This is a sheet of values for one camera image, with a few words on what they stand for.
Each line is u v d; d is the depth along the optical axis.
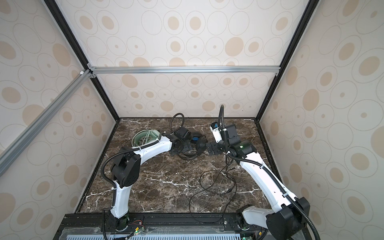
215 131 0.68
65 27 0.73
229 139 0.56
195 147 0.97
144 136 1.06
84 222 0.74
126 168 0.52
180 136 0.74
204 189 0.85
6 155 0.51
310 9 0.69
